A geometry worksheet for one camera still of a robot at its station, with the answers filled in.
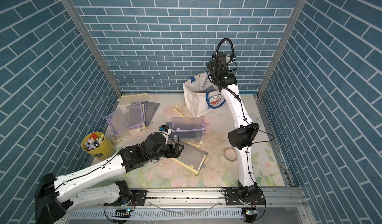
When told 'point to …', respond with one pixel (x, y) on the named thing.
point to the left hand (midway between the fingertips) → (181, 148)
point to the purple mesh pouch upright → (137, 119)
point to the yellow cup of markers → (96, 143)
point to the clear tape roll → (230, 154)
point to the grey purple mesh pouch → (184, 128)
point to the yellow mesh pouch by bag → (182, 109)
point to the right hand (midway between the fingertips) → (212, 61)
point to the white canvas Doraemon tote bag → (202, 94)
